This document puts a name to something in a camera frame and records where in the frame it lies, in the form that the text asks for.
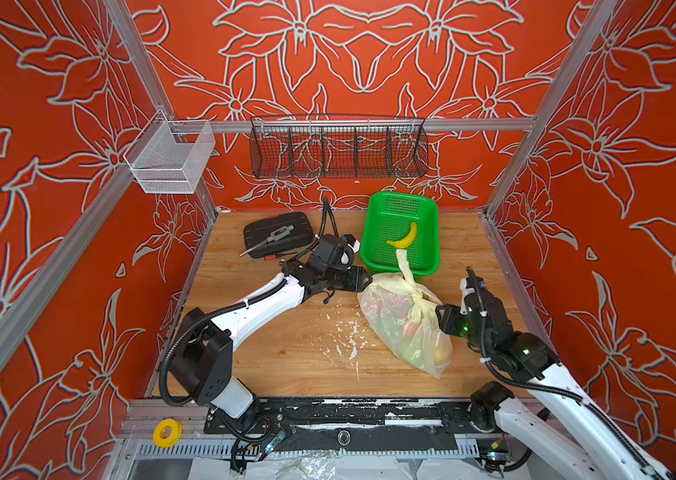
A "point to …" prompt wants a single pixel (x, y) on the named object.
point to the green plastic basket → (389, 216)
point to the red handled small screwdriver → (270, 257)
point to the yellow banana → (404, 243)
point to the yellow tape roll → (167, 432)
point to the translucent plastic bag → (405, 314)
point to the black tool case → (301, 235)
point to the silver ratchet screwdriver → (274, 235)
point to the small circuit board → (497, 457)
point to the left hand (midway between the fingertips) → (368, 276)
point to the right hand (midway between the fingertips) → (437, 308)
